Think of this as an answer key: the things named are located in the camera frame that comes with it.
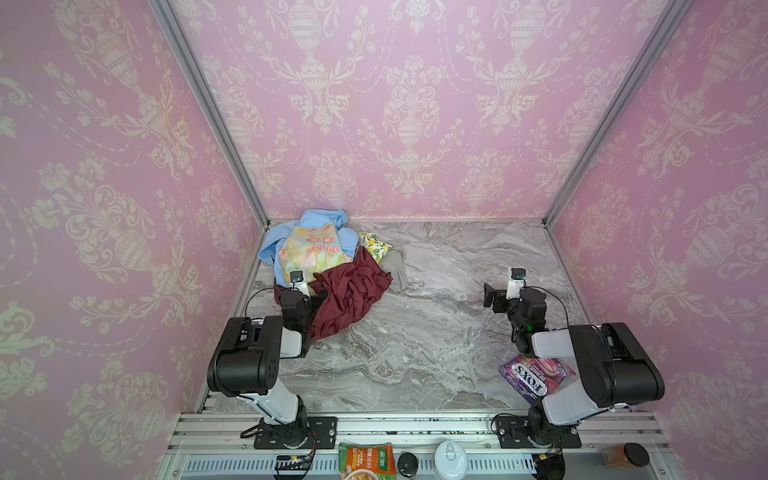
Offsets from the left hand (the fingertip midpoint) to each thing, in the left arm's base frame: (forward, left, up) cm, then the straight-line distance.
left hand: (309, 285), depth 95 cm
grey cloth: (+14, -27, -5) cm, 31 cm away
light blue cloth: (+17, +18, -3) cm, 25 cm away
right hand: (+1, -61, +2) cm, 61 cm away
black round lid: (-46, -30, +5) cm, 55 cm away
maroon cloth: (-5, -11, +3) cm, 12 cm away
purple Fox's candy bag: (-26, -64, -3) cm, 69 cm away
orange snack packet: (-45, -21, -4) cm, 50 cm away
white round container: (-45, -40, 0) cm, 60 cm away
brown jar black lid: (-43, -78, +1) cm, 89 cm away
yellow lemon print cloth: (+18, -19, 0) cm, 26 cm away
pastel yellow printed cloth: (+11, +1, +5) cm, 12 cm away
